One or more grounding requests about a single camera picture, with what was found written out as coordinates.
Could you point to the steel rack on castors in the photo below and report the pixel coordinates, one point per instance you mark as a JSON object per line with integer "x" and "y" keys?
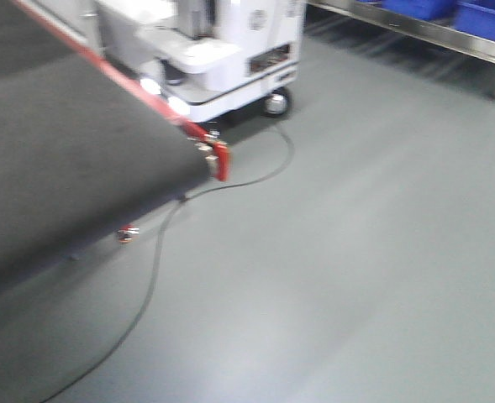
{"x": 440, "y": 31}

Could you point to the conveyor with dark grey belt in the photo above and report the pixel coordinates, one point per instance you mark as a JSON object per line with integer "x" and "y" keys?
{"x": 62, "y": 159}

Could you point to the row of blue bins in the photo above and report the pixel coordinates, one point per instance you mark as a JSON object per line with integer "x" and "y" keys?
{"x": 486, "y": 21}

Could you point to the white wheeled machine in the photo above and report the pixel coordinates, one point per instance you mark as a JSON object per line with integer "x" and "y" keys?
{"x": 230, "y": 63}

